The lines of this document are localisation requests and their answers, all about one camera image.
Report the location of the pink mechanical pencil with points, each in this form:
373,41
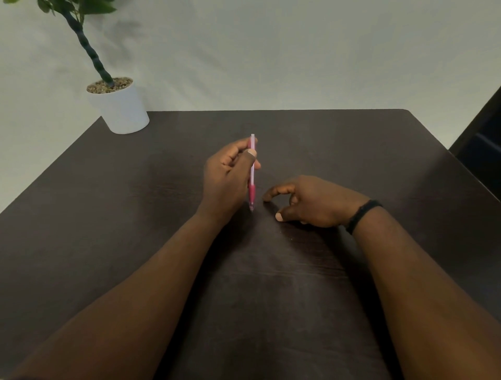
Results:
252,192

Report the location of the black wristband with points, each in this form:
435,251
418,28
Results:
364,213

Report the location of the green artificial plant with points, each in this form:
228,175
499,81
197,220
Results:
88,47

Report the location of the person's left forearm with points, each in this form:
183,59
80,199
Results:
129,313

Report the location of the person's right hand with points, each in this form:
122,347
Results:
325,203

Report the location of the person's left hand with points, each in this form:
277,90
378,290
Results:
223,188

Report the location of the white plant pot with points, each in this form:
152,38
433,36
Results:
123,113

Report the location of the person's right forearm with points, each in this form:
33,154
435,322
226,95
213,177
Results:
430,313

